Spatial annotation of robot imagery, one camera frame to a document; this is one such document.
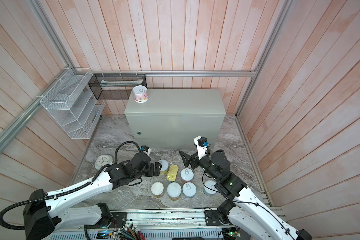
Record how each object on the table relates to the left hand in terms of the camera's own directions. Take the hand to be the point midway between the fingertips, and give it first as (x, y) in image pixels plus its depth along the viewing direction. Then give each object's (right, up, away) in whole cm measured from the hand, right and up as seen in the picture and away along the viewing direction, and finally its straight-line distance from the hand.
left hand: (154, 169), depth 78 cm
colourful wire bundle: (-7, -22, -18) cm, 29 cm away
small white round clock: (-35, +2, +15) cm, 38 cm away
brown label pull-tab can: (+18, -5, +6) cm, 20 cm away
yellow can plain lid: (+2, -10, -2) cm, 11 cm away
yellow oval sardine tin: (+10, -5, +8) cm, 13 cm away
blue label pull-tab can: (+19, -11, 0) cm, 22 cm away
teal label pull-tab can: (+31, -9, +2) cm, 32 cm away
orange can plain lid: (+11, -11, -2) cm, 15 cm away
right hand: (+17, +13, -8) cm, 23 cm away
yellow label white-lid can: (+5, -1, +7) cm, 9 cm away
